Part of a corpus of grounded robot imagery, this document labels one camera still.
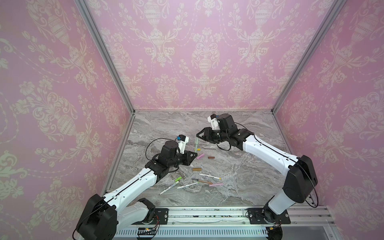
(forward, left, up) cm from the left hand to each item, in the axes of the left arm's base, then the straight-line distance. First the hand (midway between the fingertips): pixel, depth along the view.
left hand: (197, 156), depth 78 cm
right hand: (+9, -1, +5) cm, 11 cm away
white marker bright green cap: (-8, +11, -16) cm, 21 cm away
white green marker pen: (-10, +7, -16) cm, 21 cm away
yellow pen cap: (+13, -1, -16) cm, 21 cm away
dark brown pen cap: (+8, -9, -16) cm, 20 cm away
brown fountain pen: (-7, -3, -17) cm, 18 cm away
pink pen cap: (+8, -2, -16) cm, 18 cm away
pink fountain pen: (-9, -9, -16) cm, 21 cm away
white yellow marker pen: (-4, -8, -17) cm, 19 cm away
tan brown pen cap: (0, 0, -17) cm, 17 cm away
